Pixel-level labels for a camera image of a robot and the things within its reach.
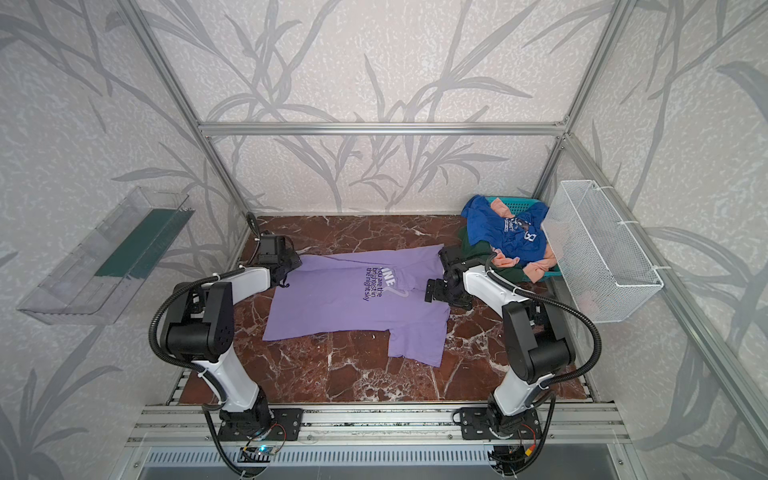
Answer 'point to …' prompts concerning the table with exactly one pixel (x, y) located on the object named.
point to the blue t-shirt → (522, 235)
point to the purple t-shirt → (380, 291)
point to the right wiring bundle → (517, 458)
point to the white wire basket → (604, 269)
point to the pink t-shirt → (535, 271)
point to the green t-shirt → (485, 251)
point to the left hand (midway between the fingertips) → (294, 245)
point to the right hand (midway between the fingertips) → (441, 290)
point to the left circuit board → (261, 449)
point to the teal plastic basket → (517, 205)
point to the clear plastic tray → (93, 280)
